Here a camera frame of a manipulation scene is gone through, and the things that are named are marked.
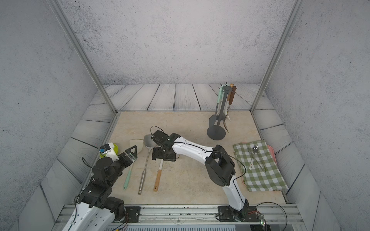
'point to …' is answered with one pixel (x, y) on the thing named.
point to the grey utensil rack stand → (218, 132)
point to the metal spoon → (255, 149)
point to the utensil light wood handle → (229, 96)
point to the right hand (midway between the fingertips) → (159, 159)
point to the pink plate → (272, 151)
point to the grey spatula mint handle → (213, 118)
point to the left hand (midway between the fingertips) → (133, 149)
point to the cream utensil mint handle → (226, 107)
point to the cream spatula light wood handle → (159, 174)
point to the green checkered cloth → (260, 171)
